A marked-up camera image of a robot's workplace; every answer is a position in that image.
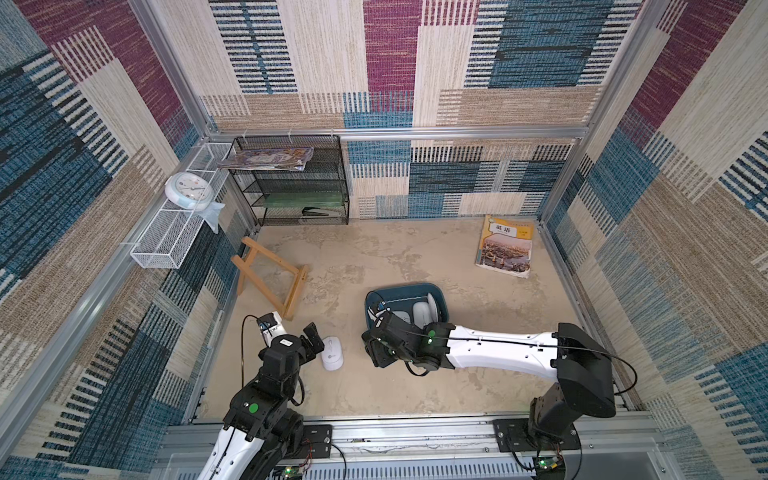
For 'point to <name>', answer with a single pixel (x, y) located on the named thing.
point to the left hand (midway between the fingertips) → (301, 330)
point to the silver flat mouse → (403, 315)
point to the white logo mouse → (332, 359)
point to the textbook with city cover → (506, 246)
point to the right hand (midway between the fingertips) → (373, 343)
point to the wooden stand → (245, 270)
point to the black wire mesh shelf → (316, 196)
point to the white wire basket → (164, 242)
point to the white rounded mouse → (421, 314)
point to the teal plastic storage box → (402, 297)
